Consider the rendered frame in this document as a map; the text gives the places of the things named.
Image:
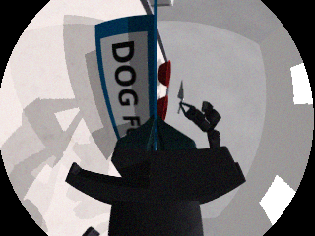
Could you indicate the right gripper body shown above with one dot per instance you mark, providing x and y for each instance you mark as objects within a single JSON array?
[{"x": 194, "y": 118}]

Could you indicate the red bowl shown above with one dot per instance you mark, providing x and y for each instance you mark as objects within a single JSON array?
[
  {"x": 162, "y": 107},
  {"x": 164, "y": 73}
]

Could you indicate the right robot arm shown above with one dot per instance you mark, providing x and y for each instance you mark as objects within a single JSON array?
[{"x": 214, "y": 136}]

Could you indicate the grey table edge rim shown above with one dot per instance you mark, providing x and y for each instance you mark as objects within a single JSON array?
[{"x": 149, "y": 11}]

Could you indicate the blue dog food box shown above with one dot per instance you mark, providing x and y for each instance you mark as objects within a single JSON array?
[{"x": 127, "y": 58}]

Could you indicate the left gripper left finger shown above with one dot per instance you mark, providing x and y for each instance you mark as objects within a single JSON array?
[{"x": 140, "y": 138}]

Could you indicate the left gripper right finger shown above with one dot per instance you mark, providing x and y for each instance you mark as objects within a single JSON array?
[{"x": 171, "y": 138}]

